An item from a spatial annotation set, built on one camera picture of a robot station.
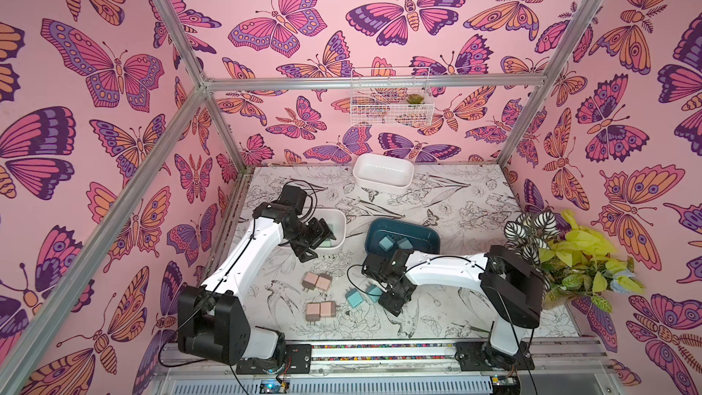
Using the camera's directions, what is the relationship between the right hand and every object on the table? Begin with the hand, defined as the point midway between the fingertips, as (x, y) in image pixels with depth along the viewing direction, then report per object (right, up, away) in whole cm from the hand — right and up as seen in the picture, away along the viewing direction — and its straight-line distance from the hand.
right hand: (395, 298), depth 85 cm
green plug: (-23, +15, +10) cm, 29 cm away
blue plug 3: (-13, +1, -1) cm, 13 cm away
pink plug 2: (-22, +5, +1) cm, 23 cm away
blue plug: (-2, +15, +10) cm, 18 cm away
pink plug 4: (-21, -2, -3) cm, 21 cm away
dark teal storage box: (+11, +16, +10) cm, 22 cm away
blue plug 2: (+4, +15, +10) cm, 18 cm away
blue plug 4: (-7, +2, -2) cm, 7 cm away
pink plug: (-27, +5, +2) cm, 28 cm away
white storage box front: (-20, +23, +15) cm, 34 cm away
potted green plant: (+49, +13, -9) cm, 52 cm away
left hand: (-19, +18, -4) cm, 27 cm away
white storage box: (0, +41, +36) cm, 54 cm away
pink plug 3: (-25, -3, -4) cm, 26 cm away
